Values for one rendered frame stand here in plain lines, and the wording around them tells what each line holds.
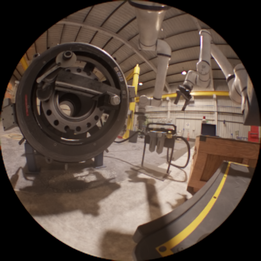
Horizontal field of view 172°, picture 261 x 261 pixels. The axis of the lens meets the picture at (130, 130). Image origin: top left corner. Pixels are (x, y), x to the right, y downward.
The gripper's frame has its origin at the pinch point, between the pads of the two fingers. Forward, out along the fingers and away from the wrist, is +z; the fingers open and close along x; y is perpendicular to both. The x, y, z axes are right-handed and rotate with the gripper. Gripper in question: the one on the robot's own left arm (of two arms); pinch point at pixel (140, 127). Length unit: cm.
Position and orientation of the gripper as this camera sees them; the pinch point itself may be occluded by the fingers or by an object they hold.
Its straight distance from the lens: 99.0
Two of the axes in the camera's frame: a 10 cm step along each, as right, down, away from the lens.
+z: -1.2, 9.9, 0.1
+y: 9.3, 1.1, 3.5
